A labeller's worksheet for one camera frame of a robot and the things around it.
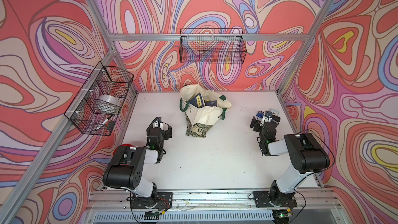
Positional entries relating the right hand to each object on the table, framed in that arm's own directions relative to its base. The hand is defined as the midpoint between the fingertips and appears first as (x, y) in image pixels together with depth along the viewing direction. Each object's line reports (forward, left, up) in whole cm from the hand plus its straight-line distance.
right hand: (261, 120), depth 96 cm
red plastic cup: (-18, +77, +9) cm, 80 cm away
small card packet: (+9, -13, -4) cm, 17 cm away
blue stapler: (+3, -10, -3) cm, 11 cm away
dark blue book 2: (+15, +31, +2) cm, 34 cm away
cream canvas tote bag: (0, +40, +4) cm, 40 cm away
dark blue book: (+13, +40, +5) cm, 42 cm away
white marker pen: (-13, +85, +21) cm, 88 cm away
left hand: (-2, +62, +1) cm, 62 cm away
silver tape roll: (-7, +81, +29) cm, 86 cm away
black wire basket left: (+12, +90, +28) cm, 95 cm away
